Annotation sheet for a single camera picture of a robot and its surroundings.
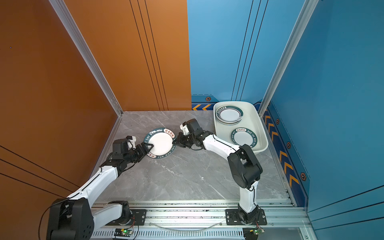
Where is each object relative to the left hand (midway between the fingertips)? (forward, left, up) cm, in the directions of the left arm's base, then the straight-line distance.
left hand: (151, 146), depth 86 cm
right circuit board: (-39, -53, -13) cm, 67 cm away
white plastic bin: (+25, -58, -7) cm, 63 cm away
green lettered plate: (+5, -6, +1) cm, 7 cm away
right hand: (+1, -12, +2) cm, 12 cm away
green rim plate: (+33, -51, -7) cm, 61 cm away
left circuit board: (-39, +8, -14) cm, 42 cm away
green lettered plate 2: (+15, -57, -9) cm, 60 cm away
